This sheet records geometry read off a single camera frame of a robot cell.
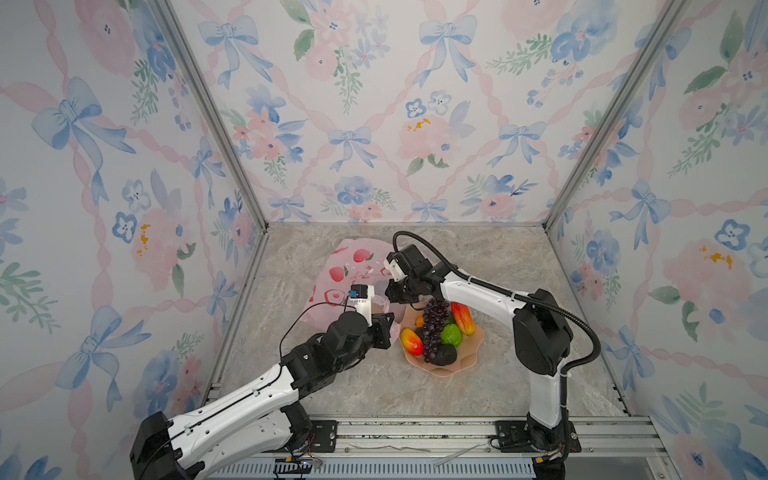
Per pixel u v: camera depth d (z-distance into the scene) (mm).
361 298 631
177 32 718
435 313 870
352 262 924
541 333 501
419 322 889
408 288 762
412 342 818
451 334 856
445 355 814
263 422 587
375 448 733
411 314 900
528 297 526
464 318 863
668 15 692
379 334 632
